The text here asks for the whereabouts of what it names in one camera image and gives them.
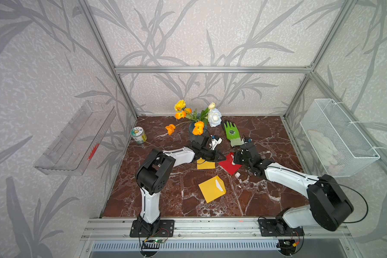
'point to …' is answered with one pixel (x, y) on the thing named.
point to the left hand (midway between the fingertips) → (225, 159)
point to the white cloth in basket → (327, 150)
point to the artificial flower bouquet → (210, 115)
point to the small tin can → (138, 135)
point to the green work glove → (232, 134)
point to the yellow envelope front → (213, 188)
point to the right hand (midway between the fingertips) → (234, 153)
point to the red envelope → (227, 164)
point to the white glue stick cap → (237, 174)
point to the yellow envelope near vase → (201, 164)
